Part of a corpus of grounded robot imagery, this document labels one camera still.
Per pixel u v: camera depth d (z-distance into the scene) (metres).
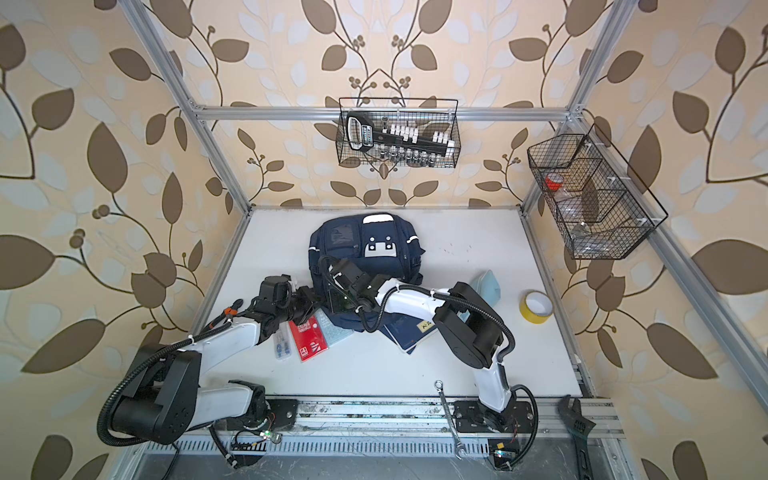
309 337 0.91
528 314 0.88
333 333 0.87
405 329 0.88
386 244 1.04
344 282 0.68
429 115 0.91
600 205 0.75
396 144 0.86
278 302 0.72
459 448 0.70
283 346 0.86
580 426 0.72
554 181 0.88
